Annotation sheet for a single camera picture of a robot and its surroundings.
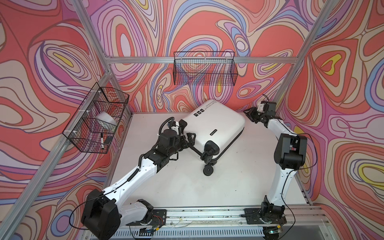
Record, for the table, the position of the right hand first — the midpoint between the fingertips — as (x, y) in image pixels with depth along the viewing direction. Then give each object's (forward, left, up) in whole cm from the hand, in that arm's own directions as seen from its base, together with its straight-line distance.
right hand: (244, 113), depth 100 cm
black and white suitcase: (-15, +22, +6) cm, 27 cm away
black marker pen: (-28, +81, +12) cm, 87 cm away
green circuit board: (-63, +61, -14) cm, 88 cm away
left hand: (-24, +37, +9) cm, 45 cm away
